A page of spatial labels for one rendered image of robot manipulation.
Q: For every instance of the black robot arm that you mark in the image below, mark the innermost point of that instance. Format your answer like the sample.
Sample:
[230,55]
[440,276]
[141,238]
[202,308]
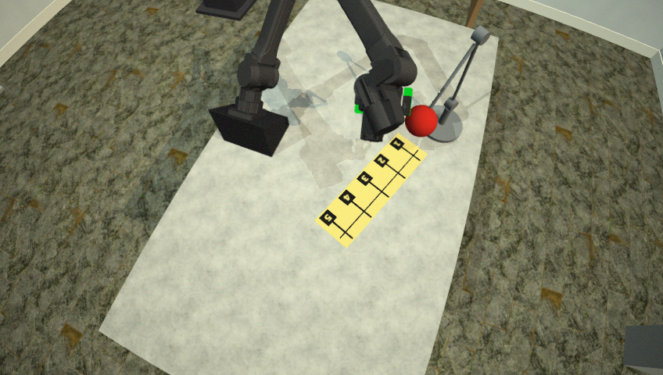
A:
[392,67]

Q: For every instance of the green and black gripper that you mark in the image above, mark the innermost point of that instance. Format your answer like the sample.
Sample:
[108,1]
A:
[406,104]

